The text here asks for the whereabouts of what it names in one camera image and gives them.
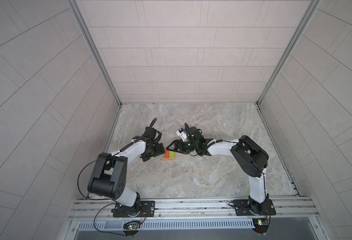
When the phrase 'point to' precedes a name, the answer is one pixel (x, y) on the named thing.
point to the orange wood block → (166, 154)
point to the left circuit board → (132, 225)
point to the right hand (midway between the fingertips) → (170, 151)
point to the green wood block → (172, 154)
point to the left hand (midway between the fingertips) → (162, 151)
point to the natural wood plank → (170, 159)
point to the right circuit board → (261, 221)
